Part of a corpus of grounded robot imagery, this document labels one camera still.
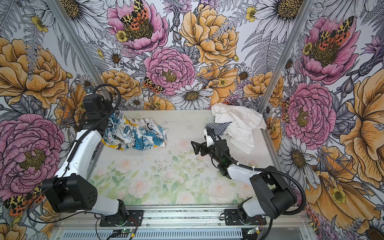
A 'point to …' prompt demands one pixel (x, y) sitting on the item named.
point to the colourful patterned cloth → (137, 134)
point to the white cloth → (245, 121)
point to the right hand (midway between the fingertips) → (198, 143)
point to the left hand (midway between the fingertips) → (102, 106)
